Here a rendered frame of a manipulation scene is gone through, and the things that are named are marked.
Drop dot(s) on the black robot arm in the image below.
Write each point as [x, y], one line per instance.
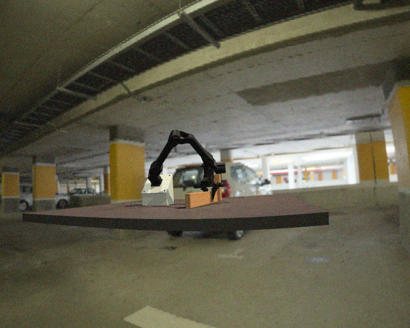
[209, 163]

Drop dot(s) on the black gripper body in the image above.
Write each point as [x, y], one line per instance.
[217, 185]

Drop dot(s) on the brown wooden post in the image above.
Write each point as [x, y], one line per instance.
[217, 179]

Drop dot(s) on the long wooden board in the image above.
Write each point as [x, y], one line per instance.
[199, 199]

